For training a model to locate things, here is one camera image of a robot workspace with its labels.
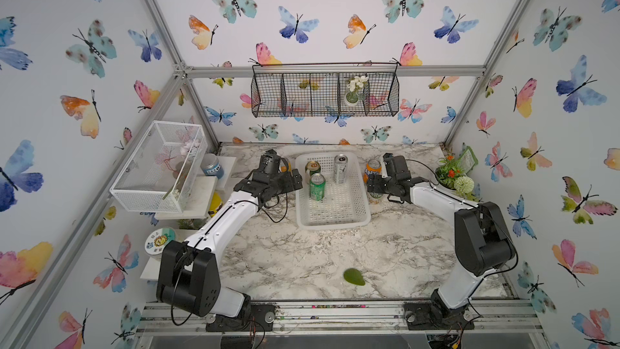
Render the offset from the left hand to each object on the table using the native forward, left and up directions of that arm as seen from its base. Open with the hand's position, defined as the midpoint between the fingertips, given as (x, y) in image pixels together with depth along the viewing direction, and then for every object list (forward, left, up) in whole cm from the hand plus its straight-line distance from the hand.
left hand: (294, 177), depth 86 cm
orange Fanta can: (+10, -30, -8) cm, 33 cm away
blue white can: (+2, +28, +5) cm, 29 cm away
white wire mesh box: (-8, +38, +12) cm, 41 cm away
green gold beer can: (-1, -31, -10) cm, 32 cm away
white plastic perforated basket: (-2, -19, -17) cm, 26 cm away
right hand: (+4, -32, -8) cm, 33 cm away
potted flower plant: (+2, -58, -3) cm, 58 cm away
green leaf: (-28, -20, -18) cm, 39 cm away
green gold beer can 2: (+10, -7, -7) cm, 14 cm away
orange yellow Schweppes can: (-8, +1, +15) cm, 17 cm away
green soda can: (+2, -8, -8) cm, 11 cm away
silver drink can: (+8, -17, -5) cm, 19 cm away
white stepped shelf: (-14, +29, +4) cm, 32 cm away
